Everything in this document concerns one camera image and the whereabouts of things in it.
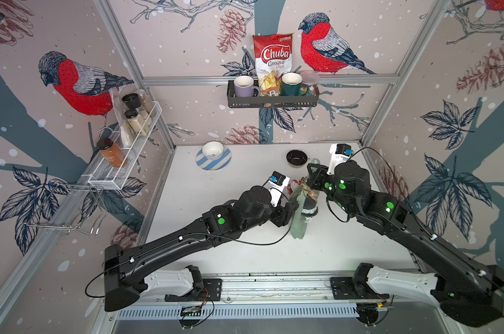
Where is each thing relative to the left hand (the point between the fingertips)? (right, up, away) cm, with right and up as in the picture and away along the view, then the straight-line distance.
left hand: (295, 199), depth 63 cm
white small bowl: (-37, +18, +53) cm, 68 cm away
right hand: (+3, +11, +2) cm, 11 cm away
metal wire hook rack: (-65, -1, -7) cm, 65 cm away
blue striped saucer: (-38, +10, +49) cm, 62 cm away
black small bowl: (+9, +13, +47) cm, 50 cm away
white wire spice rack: (-60, +9, +2) cm, 61 cm away
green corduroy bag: (+2, -9, +5) cm, 10 cm away
